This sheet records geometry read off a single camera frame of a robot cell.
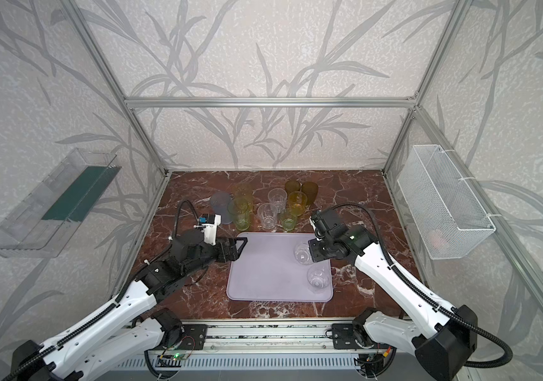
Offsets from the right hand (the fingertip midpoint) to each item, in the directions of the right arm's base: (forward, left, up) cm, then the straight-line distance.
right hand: (314, 247), depth 77 cm
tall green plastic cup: (+23, +29, -10) cm, 38 cm away
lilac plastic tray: (-1, +17, -16) cm, 24 cm away
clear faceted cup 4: (-5, -2, -15) cm, 16 cm away
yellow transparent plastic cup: (+28, +4, -13) cm, 31 cm away
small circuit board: (-28, +44, -15) cm, 54 cm away
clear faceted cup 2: (+22, +17, -12) cm, 31 cm away
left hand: (+1, +24, +3) cm, 25 cm away
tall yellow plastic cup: (+39, +31, -17) cm, 53 cm away
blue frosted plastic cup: (+24, +37, -6) cm, 44 cm away
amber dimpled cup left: (+37, +6, -12) cm, 40 cm away
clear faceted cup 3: (+1, +3, -7) cm, 8 cm away
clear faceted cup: (+31, +13, -11) cm, 35 cm away
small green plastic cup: (+19, +8, -15) cm, 26 cm away
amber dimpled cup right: (+34, -2, -10) cm, 35 cm away
